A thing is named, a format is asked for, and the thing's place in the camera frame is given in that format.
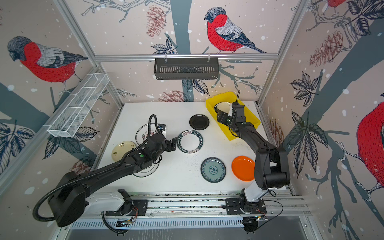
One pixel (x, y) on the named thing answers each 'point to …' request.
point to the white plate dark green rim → (190, 141)
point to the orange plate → (243, 168)
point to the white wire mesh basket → (67, 122)
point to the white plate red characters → (142, 133)
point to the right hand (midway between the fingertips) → (221, 117)
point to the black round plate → (199, 122)
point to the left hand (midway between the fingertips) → (170, 137)
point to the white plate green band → (224, 106)
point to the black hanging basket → (171, 68)
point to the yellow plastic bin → (230, 97)
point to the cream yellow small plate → (120, 148)
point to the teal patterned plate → (213, 170)
